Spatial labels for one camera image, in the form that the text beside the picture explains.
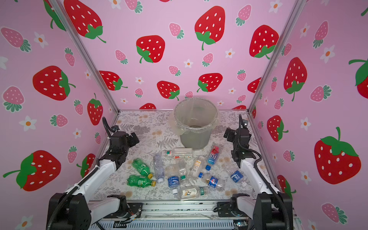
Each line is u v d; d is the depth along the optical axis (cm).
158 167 89
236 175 80
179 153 95
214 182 78
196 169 84
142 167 84
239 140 61
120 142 64
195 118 104
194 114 95
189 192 75
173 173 85
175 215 73
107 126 66
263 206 40
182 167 88
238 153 62
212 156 88
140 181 78
